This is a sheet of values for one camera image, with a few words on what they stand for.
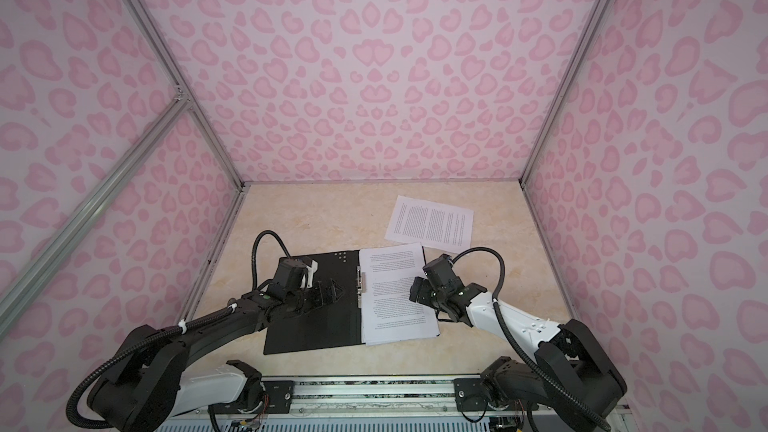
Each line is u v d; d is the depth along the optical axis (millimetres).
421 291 783
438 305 755
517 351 442
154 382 411
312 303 767
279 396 734
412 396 748
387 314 861
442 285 665
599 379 415
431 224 1070
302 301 746
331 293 783
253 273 691
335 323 849
